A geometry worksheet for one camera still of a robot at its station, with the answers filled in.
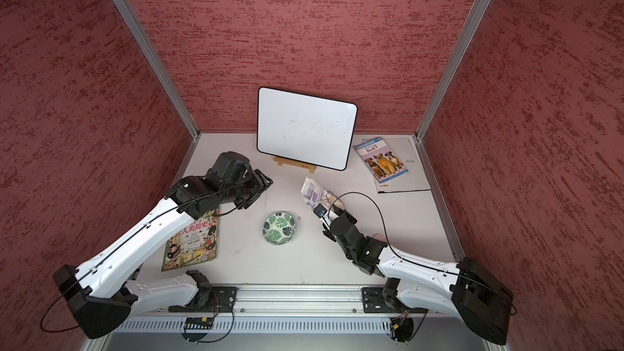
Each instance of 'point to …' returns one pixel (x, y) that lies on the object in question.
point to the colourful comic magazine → (197, 242)
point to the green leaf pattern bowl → (279, 227)
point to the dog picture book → (382, 161)
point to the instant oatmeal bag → (314, 193)
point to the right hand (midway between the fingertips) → (332, 212)
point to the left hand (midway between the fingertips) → (267, 191)
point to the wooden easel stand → (288, 162)
